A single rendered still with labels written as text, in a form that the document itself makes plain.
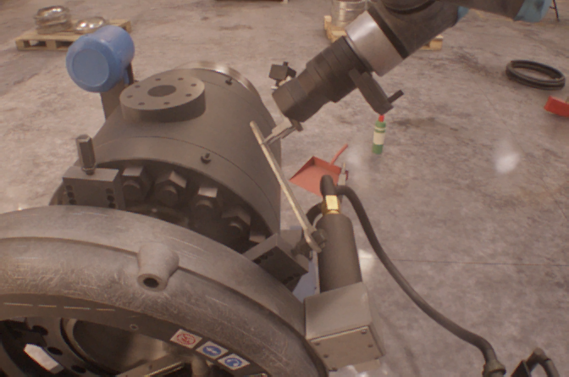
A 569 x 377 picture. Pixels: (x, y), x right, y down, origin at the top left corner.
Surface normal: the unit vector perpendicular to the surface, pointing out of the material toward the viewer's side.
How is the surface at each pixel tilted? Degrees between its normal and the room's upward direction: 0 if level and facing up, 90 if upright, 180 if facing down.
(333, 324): 22
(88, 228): 8
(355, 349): 90
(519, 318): 0
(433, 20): 120
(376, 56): 89
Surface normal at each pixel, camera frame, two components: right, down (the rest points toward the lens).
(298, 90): -0.18, -0.25
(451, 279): 0.00, -0.84
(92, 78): 0.00, 0.55
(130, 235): 0.29, -0.79
